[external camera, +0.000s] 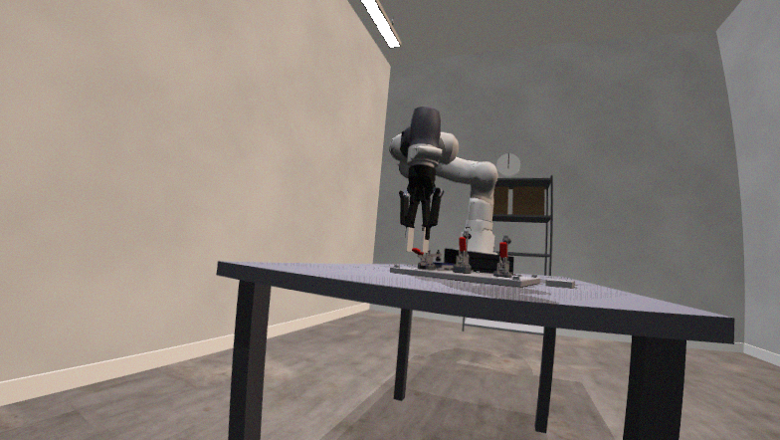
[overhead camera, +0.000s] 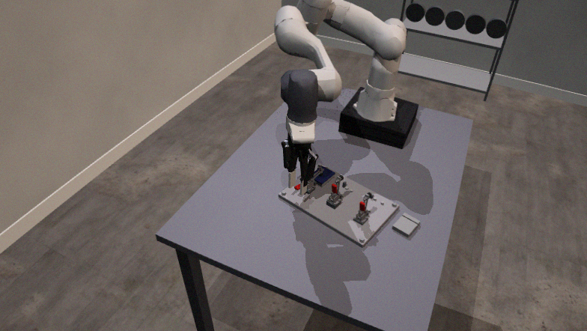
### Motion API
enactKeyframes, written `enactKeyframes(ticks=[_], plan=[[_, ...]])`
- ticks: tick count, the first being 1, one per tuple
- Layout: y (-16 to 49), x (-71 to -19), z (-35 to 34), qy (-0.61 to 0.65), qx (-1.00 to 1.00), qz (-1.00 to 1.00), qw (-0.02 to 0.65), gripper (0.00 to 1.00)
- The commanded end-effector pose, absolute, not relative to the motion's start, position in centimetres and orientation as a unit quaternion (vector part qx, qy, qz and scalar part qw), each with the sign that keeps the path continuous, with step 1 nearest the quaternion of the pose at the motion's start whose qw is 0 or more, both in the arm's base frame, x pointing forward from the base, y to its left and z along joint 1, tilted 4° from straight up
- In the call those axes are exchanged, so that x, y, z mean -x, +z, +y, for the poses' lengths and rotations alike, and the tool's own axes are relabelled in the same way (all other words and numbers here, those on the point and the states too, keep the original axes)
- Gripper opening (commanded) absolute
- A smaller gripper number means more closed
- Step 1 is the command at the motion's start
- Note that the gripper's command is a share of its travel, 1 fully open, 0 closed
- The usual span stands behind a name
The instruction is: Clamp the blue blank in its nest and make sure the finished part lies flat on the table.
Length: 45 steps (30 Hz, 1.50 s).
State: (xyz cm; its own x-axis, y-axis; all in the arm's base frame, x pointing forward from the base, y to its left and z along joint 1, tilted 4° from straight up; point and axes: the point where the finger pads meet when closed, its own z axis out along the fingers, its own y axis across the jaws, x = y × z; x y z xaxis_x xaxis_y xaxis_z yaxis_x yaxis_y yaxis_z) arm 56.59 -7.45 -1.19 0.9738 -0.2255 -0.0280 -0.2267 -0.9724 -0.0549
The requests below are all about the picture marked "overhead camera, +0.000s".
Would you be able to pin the blue rectangular block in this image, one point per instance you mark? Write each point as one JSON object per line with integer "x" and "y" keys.
{"x": 327, "y": 175}

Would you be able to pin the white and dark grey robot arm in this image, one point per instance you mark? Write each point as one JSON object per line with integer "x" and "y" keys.
{"x": 306, "y": 86}

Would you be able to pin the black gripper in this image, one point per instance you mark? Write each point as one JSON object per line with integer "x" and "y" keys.
{"x": 290, "y": 156}

